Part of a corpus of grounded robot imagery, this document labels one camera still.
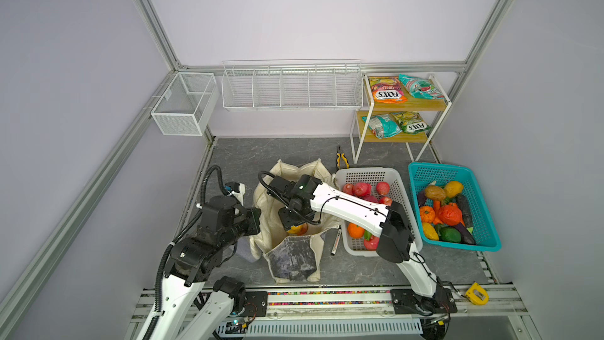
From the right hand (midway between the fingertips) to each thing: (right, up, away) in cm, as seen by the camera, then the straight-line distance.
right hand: (292, 223), depth 81 cm
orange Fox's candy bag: (+35, +48, +6) cm, 60 cm away
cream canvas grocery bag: (0, -6, -13) cm, 14 cm away
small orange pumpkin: (+50, +2, +6) cm, 51 cm away
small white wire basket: (-48, +45, +21) cm, 69 cm away
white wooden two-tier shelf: (+64, +44, +28) cm, 83 cm away
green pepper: (+56, -5, +2) cm, 56 cm away
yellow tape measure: (+59, -21, -7) cm, 63 cm away
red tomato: (+56, +3, +2) cm, 56 cm away
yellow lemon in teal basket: (+64, +11, +13) cm, 67 cm away
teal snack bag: (+37, +37, +18) cm, 55 cm away
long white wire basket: (-1, +54, +18) cm, 57 cm away
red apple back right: (+37, +10, +15) cm, 41 cm away
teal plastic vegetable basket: (+68, -3, +2) cm, 68 cm away
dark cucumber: (+66, +5, +10) cm, 67 cm away
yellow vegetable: (+50, -4, +4) cm, 50 cm away
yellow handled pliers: (+21, +25, +31) cm, 45 cm away
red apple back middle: (+27, +11, +11) cm, 31 cm away
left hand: (-8, +6, -12) cm, 15 cm away
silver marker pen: (+16, -8, +6) cm, 19 cm away
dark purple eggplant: (+62, -6, +2) cm, 63 cm away
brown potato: (+56, +9, +11) cm, 57 cm away
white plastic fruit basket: (+22, +16, +16) cm, 31 cm away
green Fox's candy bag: (+50, +38, +20) cm, 67 cm away
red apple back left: (+22, +10, +16) cm, 29 cm away
